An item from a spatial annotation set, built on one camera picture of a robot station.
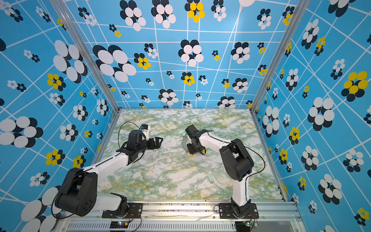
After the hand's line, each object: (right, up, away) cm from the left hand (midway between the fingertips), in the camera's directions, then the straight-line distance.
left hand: (157, 138), depth 90 cm
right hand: (+23, -8, +6) cm, 25 cm away
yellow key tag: (+22, -12, +4) cm, 25 cm away
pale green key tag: (+33, -23, -5) cm, 41 cm away
